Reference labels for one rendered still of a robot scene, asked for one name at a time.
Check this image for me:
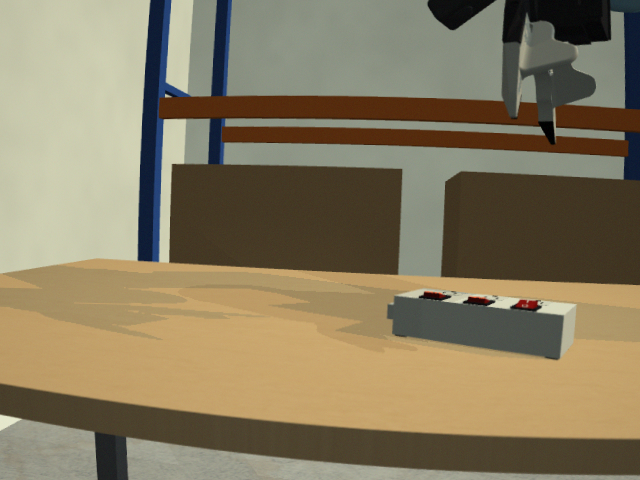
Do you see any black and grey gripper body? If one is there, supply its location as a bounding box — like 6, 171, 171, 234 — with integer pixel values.
529, 0, 611, 45

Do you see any grey power strip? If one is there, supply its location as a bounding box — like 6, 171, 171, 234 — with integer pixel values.
387, 288, 577, 360

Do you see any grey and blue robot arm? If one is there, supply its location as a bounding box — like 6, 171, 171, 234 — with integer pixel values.
427, 0, 640, 30

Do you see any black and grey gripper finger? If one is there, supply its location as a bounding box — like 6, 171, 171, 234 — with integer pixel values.
534, 64, 596, 145
502, 0, 578, 119

